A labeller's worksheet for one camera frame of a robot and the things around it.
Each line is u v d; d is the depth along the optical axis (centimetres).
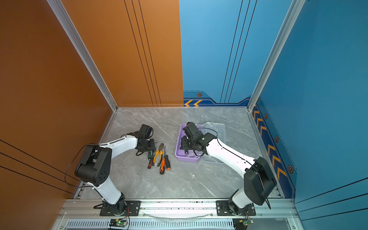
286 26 76
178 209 75
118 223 71
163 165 87
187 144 73
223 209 72
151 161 89
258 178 41
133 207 74
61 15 72
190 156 85
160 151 94
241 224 71
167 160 89
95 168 48
